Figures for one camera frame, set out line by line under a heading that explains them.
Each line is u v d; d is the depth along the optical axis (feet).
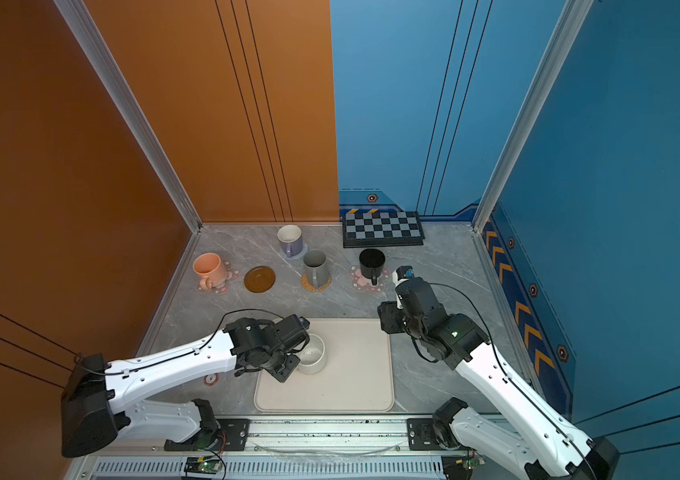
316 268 3.07
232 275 3.44
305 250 3.67
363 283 3.36
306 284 3.35
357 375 2.70
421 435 2.38
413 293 1.71
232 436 2.41
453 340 1.56
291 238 3.57
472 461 2.28
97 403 1.33
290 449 2.38
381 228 3.80
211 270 3.27
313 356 2.61
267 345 1.83
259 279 3.39
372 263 3.25
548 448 1.25
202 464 2.33
